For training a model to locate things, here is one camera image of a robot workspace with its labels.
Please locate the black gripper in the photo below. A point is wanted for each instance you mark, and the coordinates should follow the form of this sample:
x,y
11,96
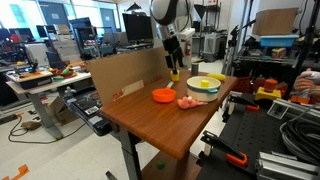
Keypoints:
x,y
172,46

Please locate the yellow cup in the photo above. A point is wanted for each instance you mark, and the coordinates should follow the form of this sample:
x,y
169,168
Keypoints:
x,y
175,76

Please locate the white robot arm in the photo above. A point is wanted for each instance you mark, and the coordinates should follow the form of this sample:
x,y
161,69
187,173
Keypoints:
x,y
166,11

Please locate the person's hand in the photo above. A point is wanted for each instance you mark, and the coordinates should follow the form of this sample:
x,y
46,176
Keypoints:
x,y
303,83

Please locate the grey metal can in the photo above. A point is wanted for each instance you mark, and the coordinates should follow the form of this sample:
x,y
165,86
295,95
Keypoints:
x,y
194,69

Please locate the red fire extinguisher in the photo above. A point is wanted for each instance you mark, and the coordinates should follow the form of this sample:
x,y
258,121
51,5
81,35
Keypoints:
x,y
188,49

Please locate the cream lid with yellow knob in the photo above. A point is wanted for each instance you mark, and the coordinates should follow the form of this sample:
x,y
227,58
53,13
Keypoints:
x,y
204,83

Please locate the pink plush bunny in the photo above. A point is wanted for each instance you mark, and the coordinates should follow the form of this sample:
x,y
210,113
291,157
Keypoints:
x,y
186,103

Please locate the cream pot with teal band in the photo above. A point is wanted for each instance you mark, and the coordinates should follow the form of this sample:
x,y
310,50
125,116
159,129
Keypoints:
x,y
202,94

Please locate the yellow toy banana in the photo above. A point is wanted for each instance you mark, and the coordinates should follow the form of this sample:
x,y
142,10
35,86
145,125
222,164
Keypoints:
x,y
216,77

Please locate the large brown cardboard sheet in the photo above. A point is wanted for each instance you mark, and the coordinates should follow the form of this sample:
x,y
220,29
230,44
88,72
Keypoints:
x,y
130,73

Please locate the black computer monitor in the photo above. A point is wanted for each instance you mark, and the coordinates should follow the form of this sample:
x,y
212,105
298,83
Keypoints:
x,y
137,27

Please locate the black flat device with labels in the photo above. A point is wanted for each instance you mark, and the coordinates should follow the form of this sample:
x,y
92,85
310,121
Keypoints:
x,y
87,108

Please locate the green ball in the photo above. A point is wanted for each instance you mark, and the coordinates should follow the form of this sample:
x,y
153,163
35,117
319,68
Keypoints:
x,y
161,164

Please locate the yellow emergency stop button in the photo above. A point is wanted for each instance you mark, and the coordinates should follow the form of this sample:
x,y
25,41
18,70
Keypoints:
x,y
268,91

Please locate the grey metal table leg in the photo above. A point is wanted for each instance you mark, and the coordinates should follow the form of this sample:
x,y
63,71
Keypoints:
x,y
130,156

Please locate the black perforated breadboard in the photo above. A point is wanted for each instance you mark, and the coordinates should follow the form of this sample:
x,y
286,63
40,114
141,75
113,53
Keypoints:
x,y
253,133

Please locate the blue plastic bin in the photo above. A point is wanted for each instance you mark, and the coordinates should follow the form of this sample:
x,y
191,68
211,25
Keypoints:
x,y
278,41

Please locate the red plate with toy food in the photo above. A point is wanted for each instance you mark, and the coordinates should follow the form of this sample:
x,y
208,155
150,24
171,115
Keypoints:
x,y
66,72

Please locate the brown cardboard box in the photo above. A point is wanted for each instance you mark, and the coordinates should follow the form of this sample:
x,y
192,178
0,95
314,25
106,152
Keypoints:
x,y
275,22

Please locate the small cardboard box under desk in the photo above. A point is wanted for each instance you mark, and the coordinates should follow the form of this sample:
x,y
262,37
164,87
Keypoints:
x,y
61,111

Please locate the black tripod pole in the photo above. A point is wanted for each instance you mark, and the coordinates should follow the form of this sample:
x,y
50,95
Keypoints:
x,y
305,46

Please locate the white desk with grey legs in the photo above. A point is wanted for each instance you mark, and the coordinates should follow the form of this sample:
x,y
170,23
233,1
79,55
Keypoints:
x,y
40,90

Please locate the black tray with wooden board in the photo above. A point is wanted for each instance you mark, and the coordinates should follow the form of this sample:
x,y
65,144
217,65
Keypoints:
x,y
30,79

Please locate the silver aluminium extrusion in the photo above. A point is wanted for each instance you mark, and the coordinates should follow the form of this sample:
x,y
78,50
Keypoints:
x,y
286,166

